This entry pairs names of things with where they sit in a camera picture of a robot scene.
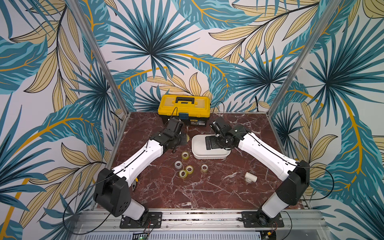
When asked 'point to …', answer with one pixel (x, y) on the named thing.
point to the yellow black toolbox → (195, 108)
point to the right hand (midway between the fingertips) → (214, 142)
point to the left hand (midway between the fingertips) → (183, 139)
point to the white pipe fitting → (250, 177)
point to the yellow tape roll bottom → (183, 173)
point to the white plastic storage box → (200, 151)
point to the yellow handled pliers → (134, 183)
